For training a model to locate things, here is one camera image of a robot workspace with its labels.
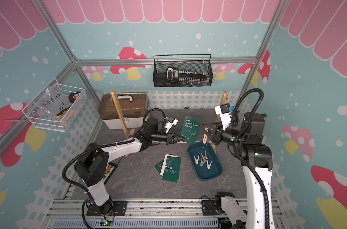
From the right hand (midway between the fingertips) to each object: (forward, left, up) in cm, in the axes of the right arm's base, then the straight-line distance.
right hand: (201, 126), depth 58 cm
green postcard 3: (+10, +3, -15) cm, 18 cm away
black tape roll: (+27, +69, -5) cm, 75 cm away
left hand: (+6, +7, -20) cm, 22 cm away
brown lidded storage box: (+31, +39, -18) cm, 53 cm away
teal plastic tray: (+1, -7, -39) cm, 40 cm away
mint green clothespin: (+2, -5, -39) cm, 39 cm away
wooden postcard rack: (+15, -12, -10) cm, 21 cm away
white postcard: (+3, +19, -40) cm, 45 cm away
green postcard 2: (-2, +14, -40) cm, 42 cm away
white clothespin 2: (-1, -9, -39) cm, 40 cm away
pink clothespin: (+5, -6, -39) cm, 40 cm away
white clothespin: (+3, -2, -39) cm, 39 cm away
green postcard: (0, +23, -40) cm, 46 cm away
